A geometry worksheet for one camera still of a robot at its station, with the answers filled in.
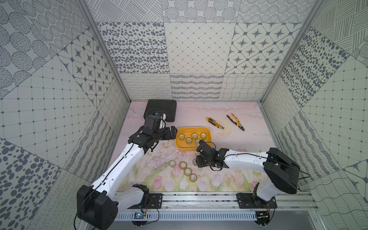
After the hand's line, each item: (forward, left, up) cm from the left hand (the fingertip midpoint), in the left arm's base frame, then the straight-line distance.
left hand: (169, 127), depth 79 cm
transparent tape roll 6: (-13, -7, -21) cm, 26 cm away
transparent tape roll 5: (-12, -15, -20) cm, 27 cm away
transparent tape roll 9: (-12, -1, -22) cm, 25 cm away
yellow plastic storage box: (0, -6, -21) cm, 22 cm away
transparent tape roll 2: (+3, -11, -20) cm, 23 cm away
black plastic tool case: (+31, +7, -16) cm, 36 cm away
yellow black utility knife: (+20, -30, -21) cm, 41 cm away
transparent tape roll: (+6, -5, -20) cm, 22 cm away
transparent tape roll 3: (+7, -14, -20) cm, 25 cm away
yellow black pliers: (+21, -47, -21) cm, 55 cm away
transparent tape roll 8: (-20, -14, -22) cm, 33 cm away
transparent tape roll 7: (-17, -11, -21) cm, 29 cm away
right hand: (-11, -18, -20) cm, 29 cm away
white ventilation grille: (-39, -9, -15) cm, 42 cm away
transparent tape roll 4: (+7, -21, -20) cm, 29 cm away
